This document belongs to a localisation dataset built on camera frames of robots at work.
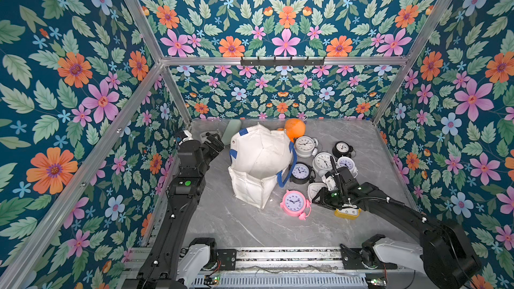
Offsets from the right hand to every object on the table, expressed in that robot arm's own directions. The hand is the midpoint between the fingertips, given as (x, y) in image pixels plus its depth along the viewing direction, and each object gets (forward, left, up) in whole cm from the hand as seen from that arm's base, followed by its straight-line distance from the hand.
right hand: (316, 199), depth 83 cm
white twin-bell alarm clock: (+21, -19, -3) cm, 28 cm away
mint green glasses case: (+42, +42, 0) cm, 60 cm away
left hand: (+12, +41, +24) cm, 49 cm away
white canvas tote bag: (+24, +26, -5) cm, 36 cm away
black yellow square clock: (-6, -11, +4) cm, 13 cm away
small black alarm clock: (+28, -17, -2) cm, 33 cm away
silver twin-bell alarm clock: (+29, +2, -1) cm, 29 cm away
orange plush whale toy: (+40, +7, +2) cm, 40 cm away
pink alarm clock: (-1, +9, -4) cm, 10 cm away
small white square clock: (+7, 0, -3) cm, 7 cm away
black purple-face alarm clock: (+14, +5, -3) cm, 15 cm away
